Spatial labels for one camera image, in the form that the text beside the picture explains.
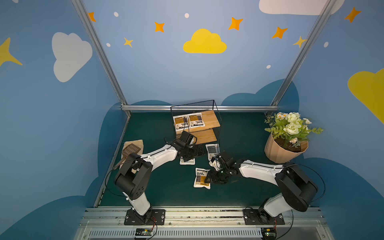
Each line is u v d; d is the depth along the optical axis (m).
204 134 1.08
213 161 0.84
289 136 0.73
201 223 0.75
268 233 0.73
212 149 1.00
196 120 0.93
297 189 0.45
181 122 0.93
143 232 0.72
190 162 0.93
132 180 0.46
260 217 0.66
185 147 0.76
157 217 0.74
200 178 0.86
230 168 0.69
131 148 0.98
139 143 1.02
